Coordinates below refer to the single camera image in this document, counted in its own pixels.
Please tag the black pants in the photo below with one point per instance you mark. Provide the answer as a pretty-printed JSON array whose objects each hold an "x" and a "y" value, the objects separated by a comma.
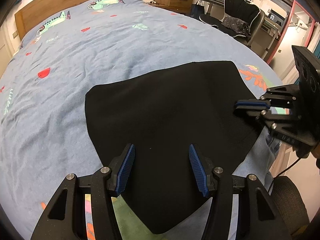
[{"x": 162, "y": 113}]

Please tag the grey desk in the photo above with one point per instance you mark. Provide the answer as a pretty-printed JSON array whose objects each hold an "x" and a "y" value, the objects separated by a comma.
[{"x": 269, "y": 25}]

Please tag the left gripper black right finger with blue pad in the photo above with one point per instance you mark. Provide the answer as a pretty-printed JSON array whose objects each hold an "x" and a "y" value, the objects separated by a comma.
[{"x": 258, "y": 216}]

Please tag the pink framed mirror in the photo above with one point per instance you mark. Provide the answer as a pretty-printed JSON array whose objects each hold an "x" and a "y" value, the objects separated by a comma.
[{"x": 297, "y": 31}]

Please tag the blue patterned bed cover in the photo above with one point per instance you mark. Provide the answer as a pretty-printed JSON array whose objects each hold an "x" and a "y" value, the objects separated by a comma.
[{"x": 43, "y": 127}]

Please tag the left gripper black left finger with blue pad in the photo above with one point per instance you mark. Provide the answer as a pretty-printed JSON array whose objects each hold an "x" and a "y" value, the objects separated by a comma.
[{"x": 64, "y": 216}]

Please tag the wooden headboard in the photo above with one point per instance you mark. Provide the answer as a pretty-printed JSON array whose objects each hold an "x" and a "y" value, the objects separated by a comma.
[{"x": 62, "y": 2}]

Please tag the dark cloth on chair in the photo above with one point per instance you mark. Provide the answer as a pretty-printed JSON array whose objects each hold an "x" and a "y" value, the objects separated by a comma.
[{"x": 237, "y": 26}]

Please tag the black office chair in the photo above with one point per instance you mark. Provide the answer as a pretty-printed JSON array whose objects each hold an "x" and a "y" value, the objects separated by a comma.
[{"x": 243, "y": 10}]

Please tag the black mesh stool seat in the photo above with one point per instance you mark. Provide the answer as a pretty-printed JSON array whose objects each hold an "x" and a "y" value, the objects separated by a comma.
[{"x": 289, "y": 202}]

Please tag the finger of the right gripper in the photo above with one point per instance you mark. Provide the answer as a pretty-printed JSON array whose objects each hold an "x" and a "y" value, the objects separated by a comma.
[
  {"x": 264, "y": 116},
  {"x": 262, "y": 99}
]

